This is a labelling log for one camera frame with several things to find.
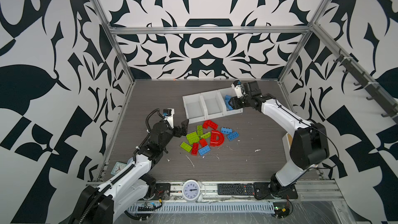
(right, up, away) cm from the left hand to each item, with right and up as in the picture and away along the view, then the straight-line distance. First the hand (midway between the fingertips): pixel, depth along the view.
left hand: (180, 116), depth 80 cm
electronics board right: (+47, -41, -10) cm, 63 cm away
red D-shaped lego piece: (+20, -14, +10) cm, 26 cm away
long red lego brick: (+15, -6, +15) cm, 22 cm away
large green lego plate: (+6, -14, +9) cm, 18 cm away
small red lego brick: (+12, -16, +9) cm, 22 cm away
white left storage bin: (+6, +3, +22) cm, 23 cm away
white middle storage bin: (+19, +5, +25) cm, 32 cm away
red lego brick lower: (+7, -19, +6) cm, 21 cm away
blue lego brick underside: (+29, -13, +11) cm, 34 cm away
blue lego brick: (+12, -19, +4) cm, 23 cm away
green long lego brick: (+10, -10, +13) cm, 19 cm away
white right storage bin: (+24, +11, +23) cm, 35 cm away
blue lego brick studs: (+25, -10, +11) cm, 30 cm away
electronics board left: (-13, -40, -9) cm, 43 cm away
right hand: (+28, +8, +9) cm, 31 cm away
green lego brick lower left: (+2, -18, +6) cm, 19 cm away
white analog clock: (+6, -33, -8) cm, 35 cm away
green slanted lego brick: (+14, -12, +10) cm, 21 cm away
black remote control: (+27, -34, -6) cm, 44 cm away
